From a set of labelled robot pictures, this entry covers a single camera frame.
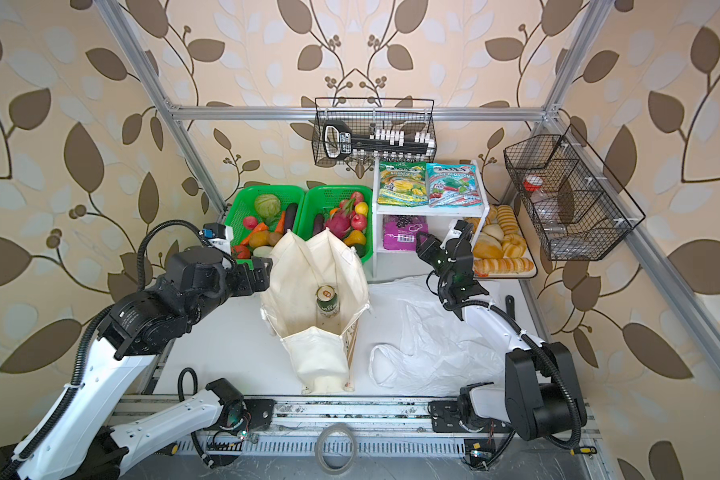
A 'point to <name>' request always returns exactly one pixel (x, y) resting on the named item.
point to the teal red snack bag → (453, 185)
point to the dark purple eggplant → (290, 214)
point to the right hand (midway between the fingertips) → (422, 237)
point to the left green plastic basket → (244, 206)
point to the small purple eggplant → (319, 225)
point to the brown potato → (273, 238)
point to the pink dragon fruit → (339, 223)
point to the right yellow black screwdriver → (584, 450)
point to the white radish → (262, 251)
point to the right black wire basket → (579, 207)
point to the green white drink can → (327, 300)
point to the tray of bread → (503, 250)
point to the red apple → (358, 221)
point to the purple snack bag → (400, 231)
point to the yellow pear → (355, 237)
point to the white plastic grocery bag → (420, 344)
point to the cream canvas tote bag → (323, 349)
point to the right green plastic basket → (319, 199)
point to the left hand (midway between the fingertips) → (256, 263)
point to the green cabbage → (267, 206)
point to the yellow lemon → (361, 208)
